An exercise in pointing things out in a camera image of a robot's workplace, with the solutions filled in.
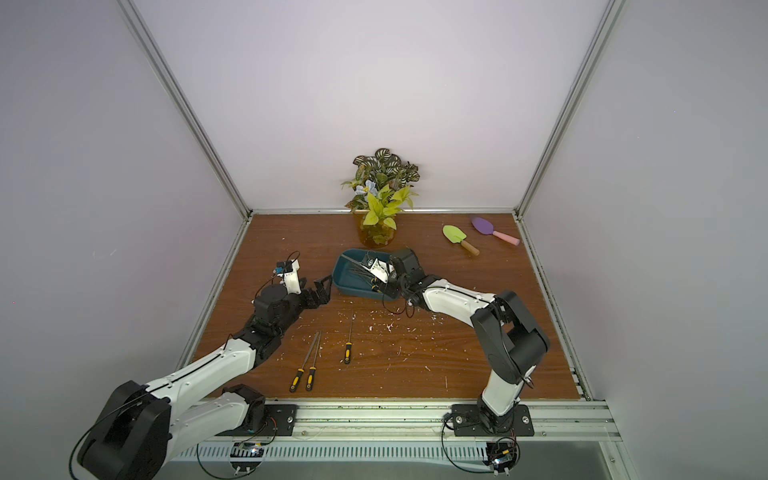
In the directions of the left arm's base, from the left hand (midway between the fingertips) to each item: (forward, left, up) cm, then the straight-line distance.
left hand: (323, 277), depth 83 cm
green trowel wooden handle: (+30, -45, -16) cm, 56 cm away
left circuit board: (-40, +16, -20) cm, 48 cm away
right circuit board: (-39, -47, -16) cm, 63 cm away
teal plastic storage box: (+10, -4, -15) cm, 19 cm away
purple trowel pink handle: (+33, -57, -15) cm, 67 cm away
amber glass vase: (+26, -13, -13) cm, 32 cm away
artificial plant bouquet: (+30, -16, +8) cm, 35 cm away
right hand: (+7, -16, -4) cm, 18 cm away
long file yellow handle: (-24, +6, -15) cm, 29 cm away
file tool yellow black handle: (-21, +2, -15) cm, 26 cm away
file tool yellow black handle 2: (-15, -7, -15) cm, 22 cm away
